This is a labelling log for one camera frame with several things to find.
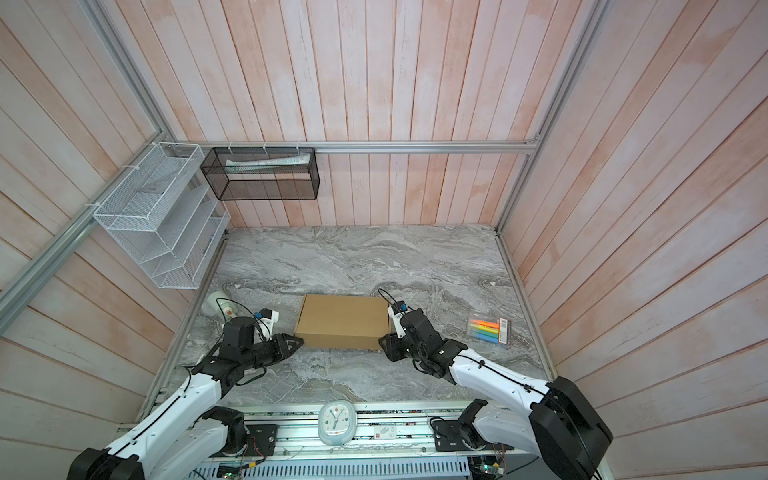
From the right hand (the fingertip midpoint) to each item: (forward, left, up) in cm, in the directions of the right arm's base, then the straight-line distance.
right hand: (384, 339), depth 84 cm
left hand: (-4, +23, 0) cm, 24 cm away
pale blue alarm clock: (-21, +12, -4) cm, 24 cm away
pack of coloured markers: (+7, -35, -7) cm, 37 cm away
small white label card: (-22, -1, -6) cm, 23 cm away
